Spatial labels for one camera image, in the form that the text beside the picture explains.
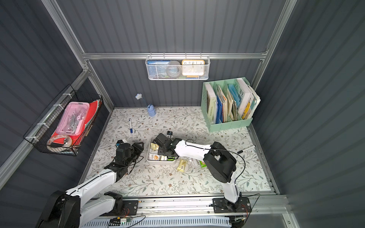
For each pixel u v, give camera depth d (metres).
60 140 0.68
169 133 0.83
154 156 0.89
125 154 0.67
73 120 0.72
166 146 0.68
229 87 0.97
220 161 0.50
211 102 0.92
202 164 0.89
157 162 0.88
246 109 1.02
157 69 0.84
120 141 0.79
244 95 0.94
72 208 0.41
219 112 0.95
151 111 1.10
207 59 0.89
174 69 0.90
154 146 0.94
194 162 0.89
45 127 0.64
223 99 0.91
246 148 0.95
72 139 0.68
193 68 0.89
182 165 0.87
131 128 1.06
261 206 0.74
